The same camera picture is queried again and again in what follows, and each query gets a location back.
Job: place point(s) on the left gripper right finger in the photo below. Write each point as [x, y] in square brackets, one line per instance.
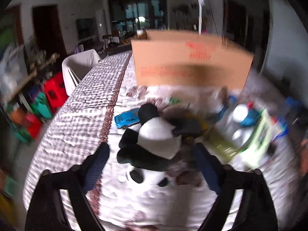
[256, 210]

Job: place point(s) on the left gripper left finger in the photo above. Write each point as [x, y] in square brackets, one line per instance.
[46, 210]

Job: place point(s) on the black white panda plush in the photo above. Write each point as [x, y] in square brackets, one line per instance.
[152, 149]

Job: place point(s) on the green white package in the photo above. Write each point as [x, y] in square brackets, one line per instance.
[243, 134]

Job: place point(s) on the green bag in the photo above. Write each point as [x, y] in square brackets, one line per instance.
[40, 106]

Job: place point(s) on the blue toy car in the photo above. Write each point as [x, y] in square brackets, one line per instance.
[127, 119]

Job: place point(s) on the red plastic stool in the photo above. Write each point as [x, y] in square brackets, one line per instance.
[55, 92]

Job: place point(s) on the white covered chair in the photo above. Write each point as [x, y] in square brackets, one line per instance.
[76, 66]

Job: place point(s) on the brown cardboard box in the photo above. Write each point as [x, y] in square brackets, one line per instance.
[178, 57]

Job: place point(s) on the wall television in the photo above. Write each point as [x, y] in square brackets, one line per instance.
[85, 27]

